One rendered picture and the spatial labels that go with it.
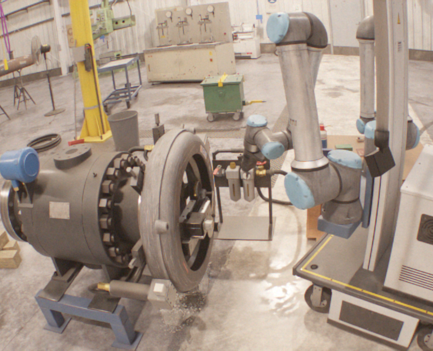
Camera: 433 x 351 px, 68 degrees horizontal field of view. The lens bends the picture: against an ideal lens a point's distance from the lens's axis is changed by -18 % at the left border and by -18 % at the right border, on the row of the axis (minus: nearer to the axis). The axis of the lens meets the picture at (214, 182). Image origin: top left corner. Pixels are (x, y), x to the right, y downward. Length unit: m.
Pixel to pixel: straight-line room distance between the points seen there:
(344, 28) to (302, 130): 10.73
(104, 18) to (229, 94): 8.32
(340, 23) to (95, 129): 8.69
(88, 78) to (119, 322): 3.88
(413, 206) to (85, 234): 1.39
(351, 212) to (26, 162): 1.44
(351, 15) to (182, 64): 6.12
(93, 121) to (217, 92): 1.74
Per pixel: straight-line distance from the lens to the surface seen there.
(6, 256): 2.93
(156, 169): 1.48
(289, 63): 1.34
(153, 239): 1.46
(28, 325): 2.37
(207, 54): 7.61
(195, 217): 1.62
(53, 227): 1.84
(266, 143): 1.63
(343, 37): 12.04
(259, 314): 2.06
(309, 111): 1.35
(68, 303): 2.00
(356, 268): 1.85
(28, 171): 1.79
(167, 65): 8.19
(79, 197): 1.72
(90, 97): 5.25
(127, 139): 4.45
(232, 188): 2.55
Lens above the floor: 1.48
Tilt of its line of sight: 26 degrees down
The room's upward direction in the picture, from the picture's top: 7 degrees counter-clockwise
